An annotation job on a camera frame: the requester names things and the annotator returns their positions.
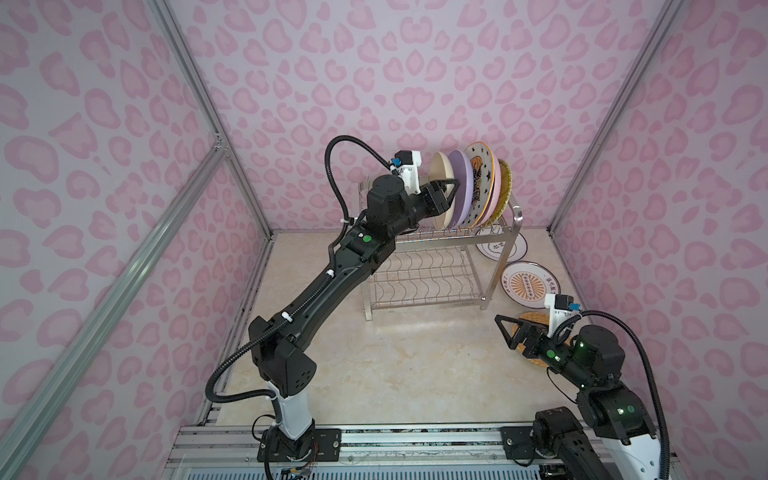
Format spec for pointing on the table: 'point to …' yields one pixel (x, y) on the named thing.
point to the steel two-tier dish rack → (440, 266)
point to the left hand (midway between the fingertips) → (459, 177)
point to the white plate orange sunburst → (527, 283)
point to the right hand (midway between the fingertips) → (507, 320)
